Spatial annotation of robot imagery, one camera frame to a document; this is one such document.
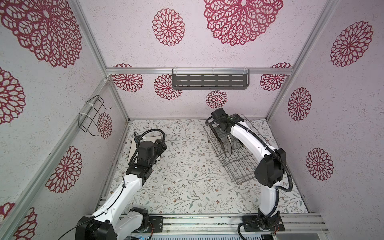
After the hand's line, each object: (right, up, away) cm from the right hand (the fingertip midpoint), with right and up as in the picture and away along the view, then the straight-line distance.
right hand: (226, 128), depth 89 cm
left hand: (-38, -10, -6) cm, 39 cm away
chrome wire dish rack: (+10, -21, +6) cm, 24 cm away
